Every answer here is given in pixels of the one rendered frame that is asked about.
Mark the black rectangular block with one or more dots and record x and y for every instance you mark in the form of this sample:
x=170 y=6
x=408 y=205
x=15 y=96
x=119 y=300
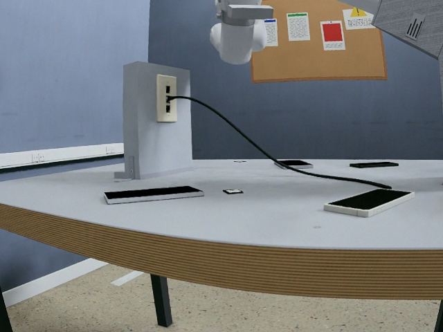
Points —
x=370 y=165

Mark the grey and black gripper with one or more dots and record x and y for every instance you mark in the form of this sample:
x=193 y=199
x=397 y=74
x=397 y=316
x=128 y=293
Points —
x=223 y=4

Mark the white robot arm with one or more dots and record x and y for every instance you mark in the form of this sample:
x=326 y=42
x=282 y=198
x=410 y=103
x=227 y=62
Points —
x=236 y=39

